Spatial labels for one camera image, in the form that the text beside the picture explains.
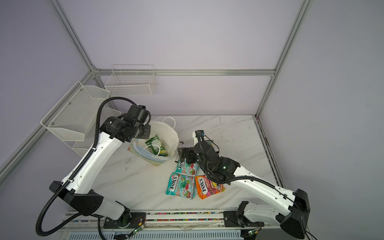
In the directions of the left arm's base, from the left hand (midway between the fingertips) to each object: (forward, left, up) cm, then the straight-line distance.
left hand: (141, 131), depth 72 cm
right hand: (-7, -21, -4) cm, 23 cm away
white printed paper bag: (+6, -7, -18) cm, 20 cm away
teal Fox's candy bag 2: (-17, -19, -27) cm, 37 cm away
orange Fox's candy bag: (-18, -33, -27) cm, 46 cm away
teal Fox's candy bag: (-6, -20, -26) cm, 34 cm away
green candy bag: (+4, -3, -18) cm, 19 cm away
